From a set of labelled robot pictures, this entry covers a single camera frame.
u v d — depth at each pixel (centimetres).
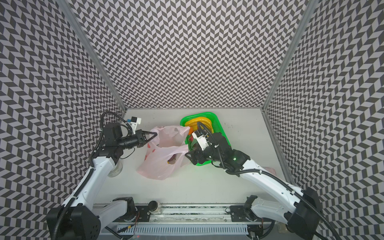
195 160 63
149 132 73
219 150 53
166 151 62
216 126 103
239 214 73
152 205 68
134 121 70
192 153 61
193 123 96
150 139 70
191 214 74
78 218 37
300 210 38
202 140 64
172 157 65
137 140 66
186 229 69
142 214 72
